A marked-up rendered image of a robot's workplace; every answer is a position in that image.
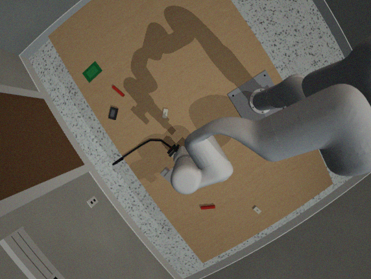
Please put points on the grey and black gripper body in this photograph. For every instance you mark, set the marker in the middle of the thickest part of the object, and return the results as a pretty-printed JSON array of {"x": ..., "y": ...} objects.
[{"x": 181, "y": 151}]

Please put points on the green rectangular block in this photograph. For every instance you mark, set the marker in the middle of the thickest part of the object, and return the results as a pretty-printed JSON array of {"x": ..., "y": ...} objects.
[{"x": 91, "y": 72}]

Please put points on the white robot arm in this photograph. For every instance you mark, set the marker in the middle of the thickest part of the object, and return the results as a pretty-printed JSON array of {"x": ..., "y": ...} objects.
[{"x": 323, "y": 112}]

